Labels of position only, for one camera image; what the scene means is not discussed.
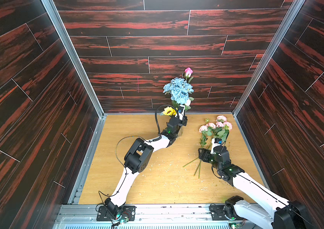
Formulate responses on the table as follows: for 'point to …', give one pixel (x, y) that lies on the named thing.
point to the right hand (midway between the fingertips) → (206, 149)
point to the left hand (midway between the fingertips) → (185, 110)
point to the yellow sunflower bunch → (169, 111)
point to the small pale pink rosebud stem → (187, 106)
